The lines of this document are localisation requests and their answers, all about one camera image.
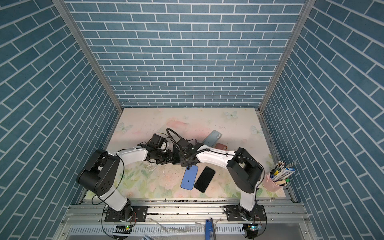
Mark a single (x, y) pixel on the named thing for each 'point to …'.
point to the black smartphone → (205, 179)
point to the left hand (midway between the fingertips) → (175, 160)
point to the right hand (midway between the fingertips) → (183, 160)
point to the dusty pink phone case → (220, 146)
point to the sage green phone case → (212, 139)
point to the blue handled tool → (210, 234)
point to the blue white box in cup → (283, 174)
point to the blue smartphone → (189, 177)
